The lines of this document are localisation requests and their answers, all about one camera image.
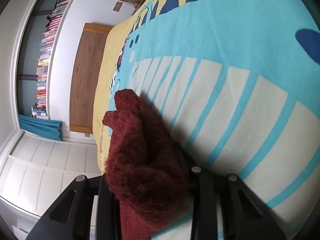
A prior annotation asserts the row of books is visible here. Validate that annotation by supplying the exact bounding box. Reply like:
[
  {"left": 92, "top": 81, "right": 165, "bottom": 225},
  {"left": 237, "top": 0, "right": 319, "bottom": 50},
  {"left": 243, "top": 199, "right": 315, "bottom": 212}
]
[{"left": 31, "top": 0, "right": 71, "bottom": 119}]

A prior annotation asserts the teal curtain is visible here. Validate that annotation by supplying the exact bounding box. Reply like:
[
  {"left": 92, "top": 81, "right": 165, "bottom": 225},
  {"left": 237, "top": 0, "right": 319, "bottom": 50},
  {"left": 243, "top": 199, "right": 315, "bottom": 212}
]
[{"left": 18, "top": 114, "right": 62, "bottom": 141}]

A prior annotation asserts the wooden headboard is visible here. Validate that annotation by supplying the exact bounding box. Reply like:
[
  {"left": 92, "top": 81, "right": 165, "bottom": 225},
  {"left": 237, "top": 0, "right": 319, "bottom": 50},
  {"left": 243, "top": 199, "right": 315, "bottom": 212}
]
[{"left": 69, "top": 23, "right": 112, "bottom": 134}]

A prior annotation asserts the wall socket plate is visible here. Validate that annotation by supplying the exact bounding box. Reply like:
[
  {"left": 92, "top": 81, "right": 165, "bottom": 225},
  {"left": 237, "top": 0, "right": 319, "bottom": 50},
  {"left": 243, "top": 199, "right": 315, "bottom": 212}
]
[{"left": 113, "top": 2, "right": 123, "bottom": 12}]

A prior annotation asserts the dark red knitted sweater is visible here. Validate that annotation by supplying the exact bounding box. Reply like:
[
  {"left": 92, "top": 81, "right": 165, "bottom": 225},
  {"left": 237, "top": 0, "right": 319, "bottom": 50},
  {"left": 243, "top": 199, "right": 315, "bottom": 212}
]
[{"left": 103, "top": 89, "right": 187, "bottom": 239}]

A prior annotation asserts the yellow dinosaur bedspread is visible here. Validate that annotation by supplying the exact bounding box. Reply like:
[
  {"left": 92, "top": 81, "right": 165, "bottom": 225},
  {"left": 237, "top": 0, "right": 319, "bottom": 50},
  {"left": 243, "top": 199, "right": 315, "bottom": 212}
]
[{"left": 93, "top": 0, "right": 319, "bottom": 239}]

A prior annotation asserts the white wardrobe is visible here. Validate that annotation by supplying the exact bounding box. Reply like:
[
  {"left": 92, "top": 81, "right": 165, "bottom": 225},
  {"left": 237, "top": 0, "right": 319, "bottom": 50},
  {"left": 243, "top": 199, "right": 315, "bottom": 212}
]
[{"left": 1, "top": 132, "right": 100, "bottom": 239}]

